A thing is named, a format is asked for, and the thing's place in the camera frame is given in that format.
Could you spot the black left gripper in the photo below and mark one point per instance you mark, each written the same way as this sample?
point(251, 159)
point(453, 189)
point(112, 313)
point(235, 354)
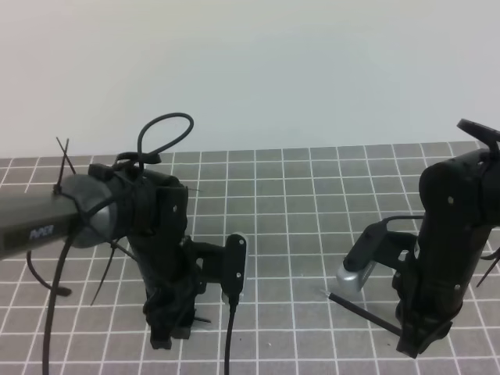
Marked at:
point(164, 256)

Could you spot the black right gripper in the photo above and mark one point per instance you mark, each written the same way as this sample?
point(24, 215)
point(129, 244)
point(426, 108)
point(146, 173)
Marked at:
point(435, 279)

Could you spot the black pen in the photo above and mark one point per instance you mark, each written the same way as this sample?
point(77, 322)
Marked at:
point(351, 307)

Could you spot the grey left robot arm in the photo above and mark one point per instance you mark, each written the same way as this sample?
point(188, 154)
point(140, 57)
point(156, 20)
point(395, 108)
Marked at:
point(83, 208)

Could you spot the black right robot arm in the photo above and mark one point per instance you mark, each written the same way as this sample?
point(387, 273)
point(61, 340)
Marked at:
point(460, 197)

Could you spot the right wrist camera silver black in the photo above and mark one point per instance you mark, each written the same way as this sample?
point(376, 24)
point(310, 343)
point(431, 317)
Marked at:
point(376, 245)

